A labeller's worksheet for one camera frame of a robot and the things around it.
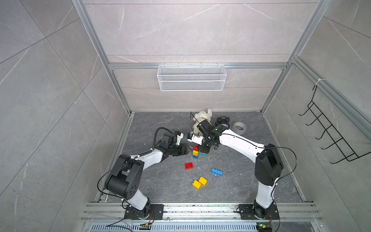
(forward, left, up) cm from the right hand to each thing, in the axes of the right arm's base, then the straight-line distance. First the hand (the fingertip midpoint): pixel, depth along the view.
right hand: (201, 146), depth 88 cm
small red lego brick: (-9, +8, -8) cm, 15 cm away
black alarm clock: (+20, -18, 0) cm, 27 cm away
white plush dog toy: (+26, -2, -2) cm, 26 cm away
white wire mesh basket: (+44, +5, +21) cm, 49 cm away
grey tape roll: (+22, -31, -10) cm, 40 cm away
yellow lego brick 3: (-21, +4, -7) cm, 22 cm away
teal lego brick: (-9, 0, +7) cm, 12 cm away
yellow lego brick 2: (-19, 0, -7) cm, 20 cm away
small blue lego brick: (-3, +4, -8) cm, 9 cm away
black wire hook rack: (-17, -59, +23) cm, 65 cm away
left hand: (0, +6, -1) cm, 7 cm away
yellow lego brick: (-3, +4, -3) cm, 6 cm away
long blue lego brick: (-13, -9, -8) cm, 18 cm away
